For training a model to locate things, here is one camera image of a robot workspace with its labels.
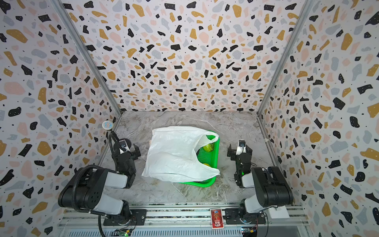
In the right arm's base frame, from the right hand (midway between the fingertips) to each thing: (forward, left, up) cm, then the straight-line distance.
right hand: (240, 145), depth 90 cm
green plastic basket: (-6, +17, -7) cm, 19 cm away
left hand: (-4, +68, +2) cm, 69 cm away
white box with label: (-34, -16, -7) cm, 39 cm away
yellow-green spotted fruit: (0, +19, -4) cm, 19 cm away
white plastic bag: (-8, +41, +1) cm, 41 cm away
